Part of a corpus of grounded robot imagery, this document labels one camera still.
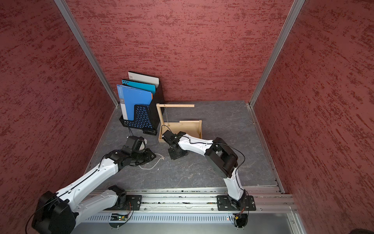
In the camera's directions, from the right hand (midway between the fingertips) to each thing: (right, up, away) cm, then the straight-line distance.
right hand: (177, 158), depth 89 cm
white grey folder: (-25, +53, +10) cm, 59 cm away
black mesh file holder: (-20, +26, +2) cm, 33 cm away
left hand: (-13, +1, -7) cm, 15 cm away
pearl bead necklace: (-10, 0, +1) cm, 10 cm away
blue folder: (-30, +39, 0) cm, 49 cm away
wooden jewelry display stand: (+9, +18, +14) cm, 25 cm away
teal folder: (-19, +45, +2) cm, 49 cm away
